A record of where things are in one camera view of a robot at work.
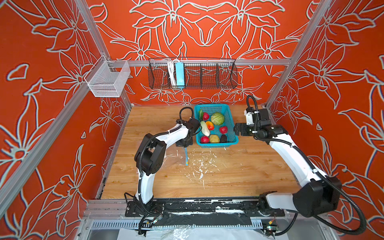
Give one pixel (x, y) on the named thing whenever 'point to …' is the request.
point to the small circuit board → (270, 230)
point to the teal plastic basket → (232, 137)
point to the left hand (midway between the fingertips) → (184, 143)
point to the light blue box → (180, 75)
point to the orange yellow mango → (210, 125)
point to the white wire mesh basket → (107, 78)
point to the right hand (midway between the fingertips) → (239, 126)
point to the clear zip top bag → (176, 155)
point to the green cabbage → (217, 118)
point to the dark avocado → (223, 139)
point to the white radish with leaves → (204, 127)
